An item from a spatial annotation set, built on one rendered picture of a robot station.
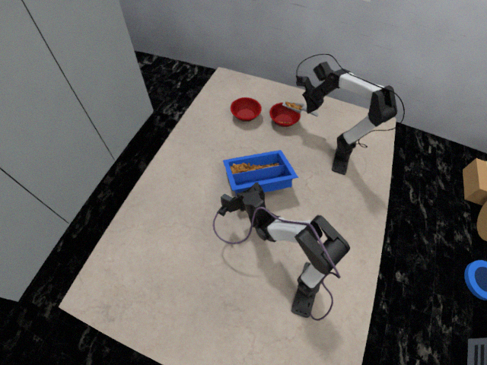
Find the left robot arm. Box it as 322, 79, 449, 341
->
219, 192, 350, 318

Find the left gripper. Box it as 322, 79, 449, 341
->
237, 182, 265, 212

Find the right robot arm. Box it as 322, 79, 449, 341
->
296, 62, 397, 175

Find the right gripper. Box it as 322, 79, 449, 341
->
302, 85, 327, 114

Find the grey scoop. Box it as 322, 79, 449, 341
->
282, 101, 319, 117

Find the dark red bowl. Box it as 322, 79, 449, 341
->
231, 97, 262, 122
269, 103, 301, 127

